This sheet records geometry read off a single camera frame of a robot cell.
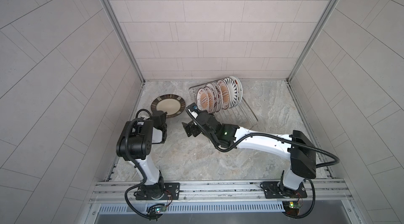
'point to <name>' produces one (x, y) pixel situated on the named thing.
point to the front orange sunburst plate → (202, 100)
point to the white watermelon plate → (240, 90)
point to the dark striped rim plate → (173, 104)
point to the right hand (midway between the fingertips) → (187, 120)
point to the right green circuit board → (291, 207)
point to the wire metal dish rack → (241, 115)
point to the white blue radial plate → (233, 91)
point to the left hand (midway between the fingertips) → (164, 107)
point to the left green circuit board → (160, 209)
